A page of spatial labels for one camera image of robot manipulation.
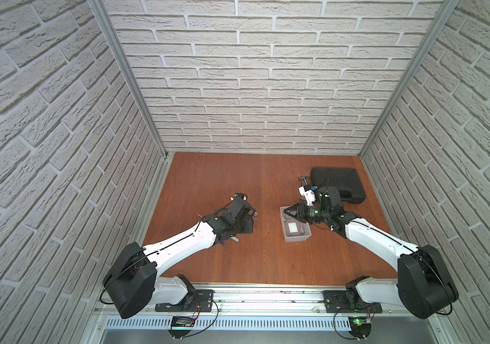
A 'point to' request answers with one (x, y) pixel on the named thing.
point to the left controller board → (181, 326)
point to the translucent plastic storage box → (304, 231)
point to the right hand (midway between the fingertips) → (288, 211)
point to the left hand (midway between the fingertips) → (253, 219)
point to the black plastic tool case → (345, 180)
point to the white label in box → (292, 227)
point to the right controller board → (360, 327)
